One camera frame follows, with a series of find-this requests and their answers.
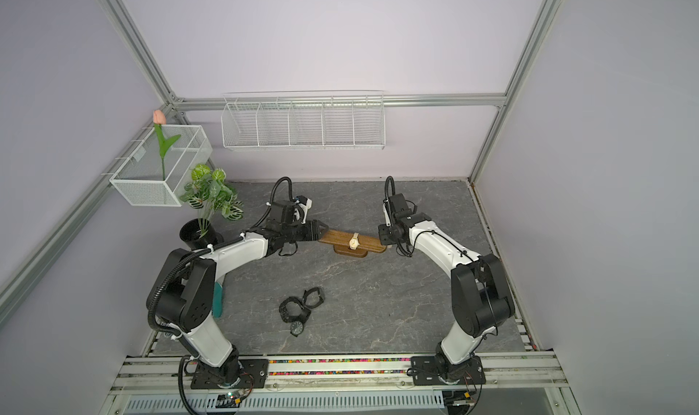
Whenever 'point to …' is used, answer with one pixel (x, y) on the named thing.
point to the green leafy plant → (207, 191)
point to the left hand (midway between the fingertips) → (323, 228)
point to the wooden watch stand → (339, 240)
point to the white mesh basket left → (161, 167)
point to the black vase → (190, 234)
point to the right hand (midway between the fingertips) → (388, 232)
